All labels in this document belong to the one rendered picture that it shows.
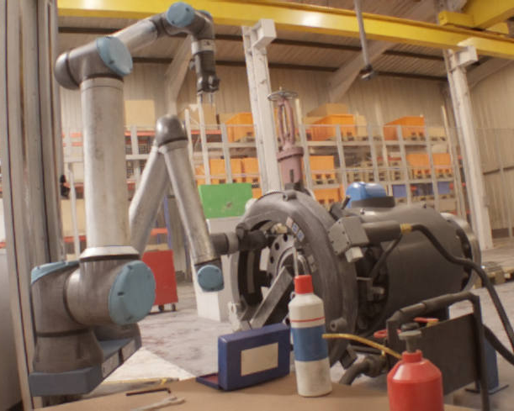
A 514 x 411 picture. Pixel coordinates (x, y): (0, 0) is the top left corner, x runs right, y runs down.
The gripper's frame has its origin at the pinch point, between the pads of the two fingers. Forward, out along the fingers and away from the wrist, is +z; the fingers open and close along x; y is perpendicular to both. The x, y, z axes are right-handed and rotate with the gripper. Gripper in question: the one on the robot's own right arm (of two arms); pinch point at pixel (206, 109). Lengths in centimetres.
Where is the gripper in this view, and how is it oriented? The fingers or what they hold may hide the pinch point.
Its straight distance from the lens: 195.7
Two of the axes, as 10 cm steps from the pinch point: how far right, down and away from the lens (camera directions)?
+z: 1.1, 9.9, -0.9
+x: 8.5, -0.5, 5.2
